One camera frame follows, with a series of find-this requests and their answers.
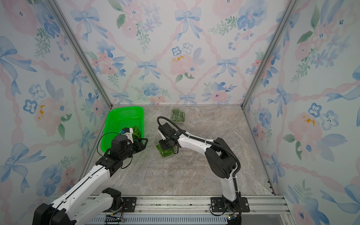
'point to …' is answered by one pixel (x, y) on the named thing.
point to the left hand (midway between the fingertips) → (146, 139)
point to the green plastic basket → (119, 118)
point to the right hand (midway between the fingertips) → (163, 144)
